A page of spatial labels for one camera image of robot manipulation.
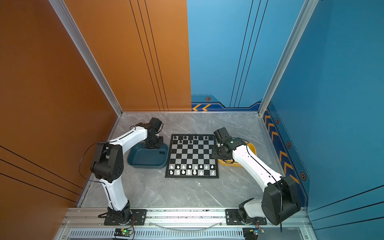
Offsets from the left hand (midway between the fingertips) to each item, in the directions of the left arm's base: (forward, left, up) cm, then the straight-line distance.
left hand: (160, 145), depth 96 cm
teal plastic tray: (-9, +10, +1) cm, 14 cm away
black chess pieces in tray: (-3, -2, -4) cm, 5 cm away
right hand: (-10, -34, +7) cm, 36 cm away
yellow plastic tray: (-23, -39, +22) cm, 50 cm away
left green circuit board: (-46, +10, -5) cm, 47 cm away
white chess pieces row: (-15, -21, -2) cm, 26 cm away
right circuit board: (-45, -51, -5) cm, 68 cm away
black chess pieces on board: (+7, -18, -2) cm, 20 cm away
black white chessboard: (-6, -19, -3) cm, 21 cm away
